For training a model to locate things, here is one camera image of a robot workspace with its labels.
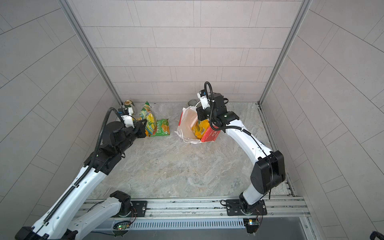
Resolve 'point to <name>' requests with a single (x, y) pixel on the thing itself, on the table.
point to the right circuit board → (251, 224)
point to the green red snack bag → (162, 128)
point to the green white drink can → (127, 103)
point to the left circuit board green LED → (122, 226)
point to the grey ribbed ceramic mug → (192, 102)
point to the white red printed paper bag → (188, 117)
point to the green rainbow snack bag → (148, 113)
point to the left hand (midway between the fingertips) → (149, 118)
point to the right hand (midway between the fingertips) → (196, 108)
